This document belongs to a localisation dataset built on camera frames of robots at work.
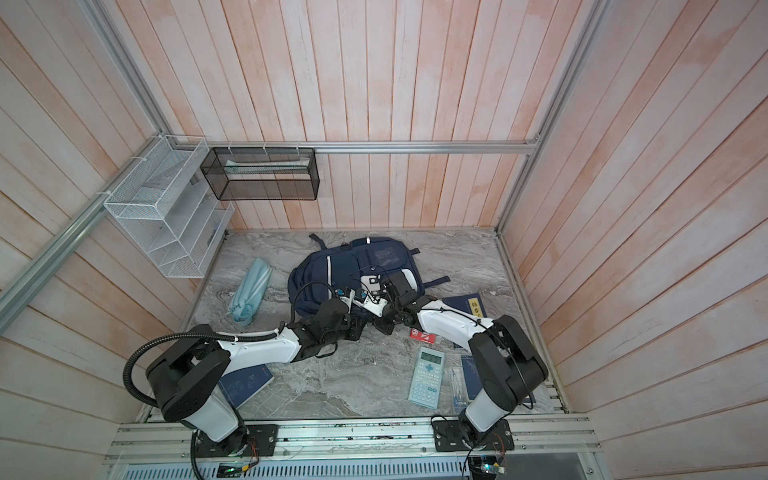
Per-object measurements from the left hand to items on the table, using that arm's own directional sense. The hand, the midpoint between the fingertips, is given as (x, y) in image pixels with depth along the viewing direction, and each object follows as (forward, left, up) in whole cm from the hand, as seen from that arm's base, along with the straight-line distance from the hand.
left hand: (363, 325), depth 88 cm
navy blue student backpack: (+24, +8, -1) cm, 25 cm away
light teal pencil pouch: (+12, +37, 0) cm, 39 cm away
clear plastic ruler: (-20, -26, -4) cm, 34 cm away
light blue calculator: (-14, -18, -4) cm, 23 cm away
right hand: (+4, -3, +1) cm, 5 cm away
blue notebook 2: (-15, -32, -5) cm, 36 cm away
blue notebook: (+10, -35, -4) cm, 37 cm away
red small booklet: (-1, -19, -5) cm, 19 cm away
